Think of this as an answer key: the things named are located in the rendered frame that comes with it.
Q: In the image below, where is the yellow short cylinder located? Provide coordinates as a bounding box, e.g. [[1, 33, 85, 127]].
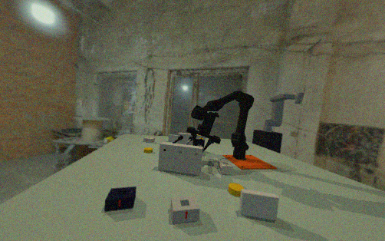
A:
[[228, 183, 244, 196], [144, 147, 153, 153]]

